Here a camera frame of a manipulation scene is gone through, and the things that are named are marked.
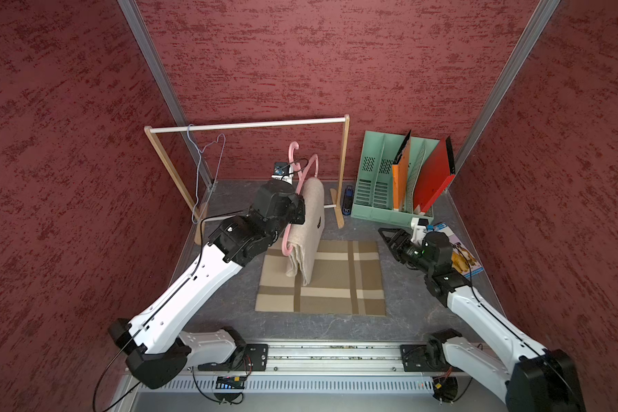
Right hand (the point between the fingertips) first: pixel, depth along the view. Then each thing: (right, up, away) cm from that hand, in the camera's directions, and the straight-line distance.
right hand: (377, 237), depth 80 cm
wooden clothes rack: (-11, +12, +27) cm, 32 cm away
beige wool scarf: (-22, +1, -12) cm, 25 cm away
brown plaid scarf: (-9, -17, +10) cm, 21 cm away
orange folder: (+11, +21, +9) cm, 25 cm away
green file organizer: (+7, +16, +37) cm, 41 cm away
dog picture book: (+35, -11, +14) cm, 40 cm away
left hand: (-26, +12, -13) cm, 31 cm away
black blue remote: (-6, +12, +30) cm, 33 cm away
